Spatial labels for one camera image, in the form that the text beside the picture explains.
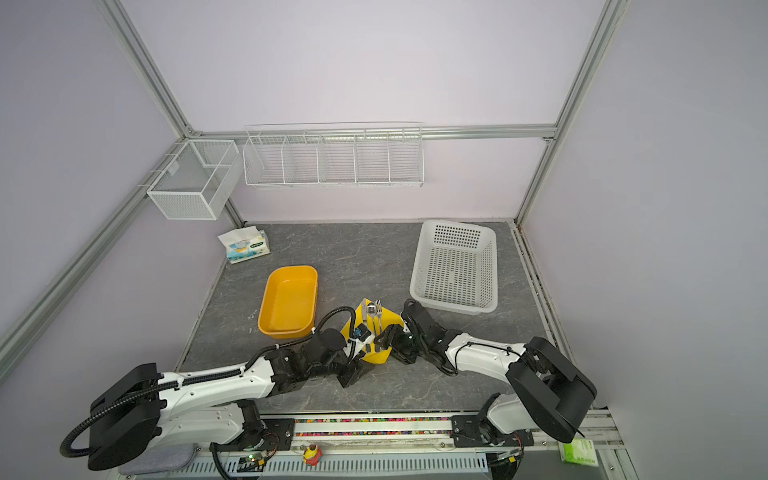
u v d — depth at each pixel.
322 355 0.62
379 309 0.96
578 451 0.69
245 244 1.07
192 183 0.98
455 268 1.06
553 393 0.43
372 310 0.94
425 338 0.67
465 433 0.73
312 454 0.67
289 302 0.97
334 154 1.03
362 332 0.70
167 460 0.68
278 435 0.73
